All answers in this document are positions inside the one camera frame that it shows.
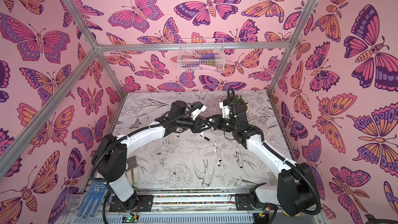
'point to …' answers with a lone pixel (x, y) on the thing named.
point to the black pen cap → (207, 138)
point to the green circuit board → (129, 219)
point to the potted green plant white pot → (239, 100)
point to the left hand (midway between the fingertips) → (210, 125)
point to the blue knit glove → (91, 202)
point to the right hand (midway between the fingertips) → (207, 117)
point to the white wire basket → (198, 55)
